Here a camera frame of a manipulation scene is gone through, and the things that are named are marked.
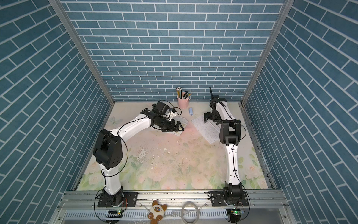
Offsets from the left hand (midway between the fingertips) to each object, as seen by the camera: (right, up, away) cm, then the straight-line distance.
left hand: (181, 130), depth 87 cm
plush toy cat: (-12, -38, -19) cm, 44 cm away
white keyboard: (+21, -2, +16) cm, 26 cm away
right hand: (+23, +4, +21) cm, 31 cm away
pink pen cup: (+1, +21, +25) cm, 33 cm away
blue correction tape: (+7, +12, +25) cm, 29 cm away
